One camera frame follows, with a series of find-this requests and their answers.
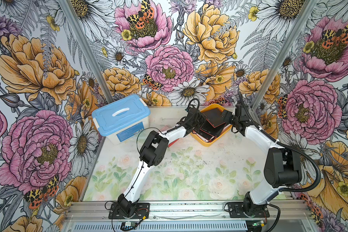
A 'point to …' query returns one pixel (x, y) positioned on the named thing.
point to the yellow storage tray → (206, 109)
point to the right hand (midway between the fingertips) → (225, 117)
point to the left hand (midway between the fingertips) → (207, 118)
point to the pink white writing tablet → (205, 139)
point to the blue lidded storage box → (123, 121)
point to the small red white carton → (173, 135)
